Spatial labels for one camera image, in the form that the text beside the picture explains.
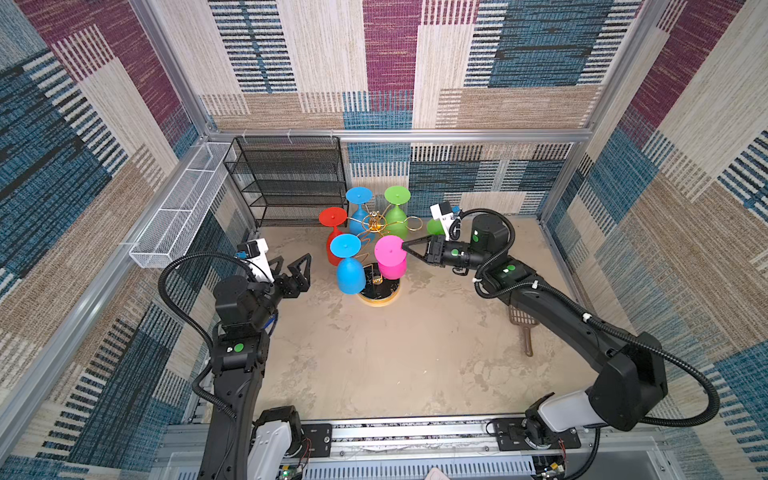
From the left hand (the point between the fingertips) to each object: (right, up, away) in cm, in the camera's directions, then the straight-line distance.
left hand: (295, 253), depth 69 cm
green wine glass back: (+24, +7, +21) cm, 32 cm away
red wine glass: (+7, +9, +11) cm, 16 cm away
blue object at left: (-2, -13, -10) cm, 16 cm away
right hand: (+24, 0, 0) cm, 24 cm away
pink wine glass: (+22, -1, +1) cm, 22 cm away
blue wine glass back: (+13, +8, +12) cm, 20 cm away
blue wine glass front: (+11, -6, +11) cm, 16 cm away
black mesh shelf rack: (-14, +25, +40) cm, 49 cm away
